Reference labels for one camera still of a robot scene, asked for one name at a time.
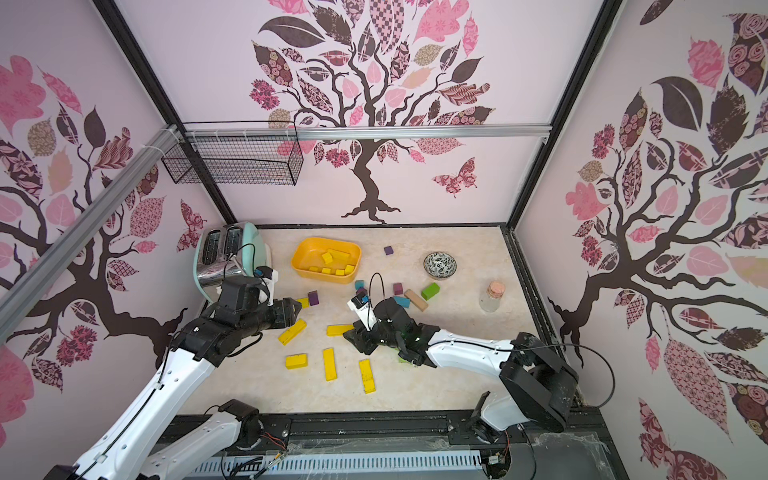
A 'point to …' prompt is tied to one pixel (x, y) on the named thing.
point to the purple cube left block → (313, 297)
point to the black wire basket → (269, 152)
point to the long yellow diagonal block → (292, 332)
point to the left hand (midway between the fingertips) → (293, 313)
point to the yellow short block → (296, 361)
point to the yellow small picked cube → (326, 270)
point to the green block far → (430, 291)
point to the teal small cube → (359, 284)
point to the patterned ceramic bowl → (440, 265)
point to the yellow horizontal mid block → (339, 329)
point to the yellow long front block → (367, 376)
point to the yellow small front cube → (339, 272)
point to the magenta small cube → (398, 288)
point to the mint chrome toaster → (227, 250)
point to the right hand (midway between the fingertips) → (349, 328)
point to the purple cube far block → (388, 250)
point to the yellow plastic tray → (309, 254)
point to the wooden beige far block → (415, 299)
